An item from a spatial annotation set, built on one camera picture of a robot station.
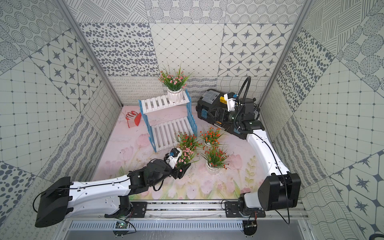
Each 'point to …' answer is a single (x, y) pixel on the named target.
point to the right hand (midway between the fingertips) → (214, 113)
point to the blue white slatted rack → (165, 119)
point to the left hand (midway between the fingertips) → (188, 162)
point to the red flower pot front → (215, 158)
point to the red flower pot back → (210, 138)
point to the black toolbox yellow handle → (210, 108)
